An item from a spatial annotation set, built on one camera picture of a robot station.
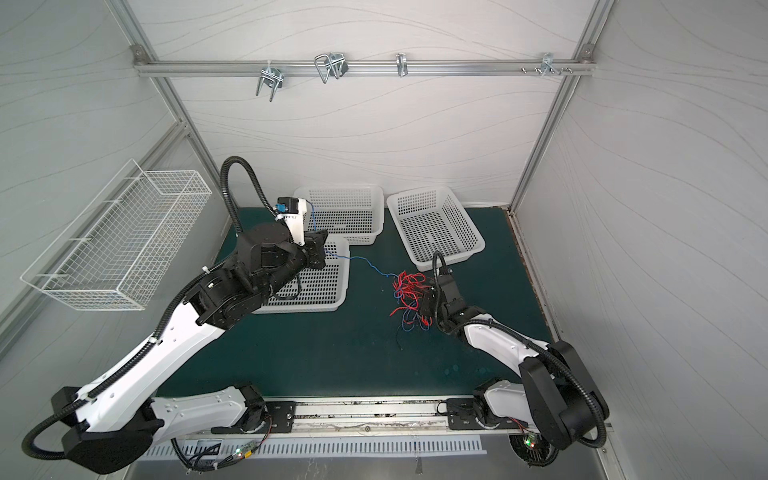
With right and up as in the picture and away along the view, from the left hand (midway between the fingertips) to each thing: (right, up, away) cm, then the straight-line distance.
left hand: (330, 227), depth 65 cm
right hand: (+26, -19, +26) cm, 41 cm away
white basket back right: (+30, +4, +53) cm, 61 cm away
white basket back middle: (0, +7, +47) cm, 47 cm away
